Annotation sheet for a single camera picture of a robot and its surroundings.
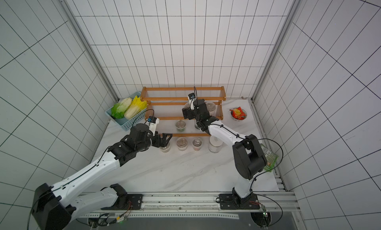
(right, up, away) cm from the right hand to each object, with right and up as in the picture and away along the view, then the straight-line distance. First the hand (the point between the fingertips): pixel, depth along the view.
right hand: (185, 106), depth 89 cm
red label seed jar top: (-2, -23, -1) cm, 23 cm away
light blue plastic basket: (-40, -12, +7) cm, 43 cm away
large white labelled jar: (+18, -23, -4) cm, 30 cm away
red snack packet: (+37, -5, +14) cm, 40 cm away
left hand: (-12, -17, -10) cm, 23 cm away
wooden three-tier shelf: (-13, +2, +9) cm, 16 cm away
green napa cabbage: (-46, -2, +10) cm, 47 cm away
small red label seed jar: (+7, -23, -1) cm, 24 cm away
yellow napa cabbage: (-36, +1, +17) cm, 40 cm away
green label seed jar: (-3, -13, +6) cm, 14 cm away
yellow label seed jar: (-11, -26, -2) cm, 28 cm away
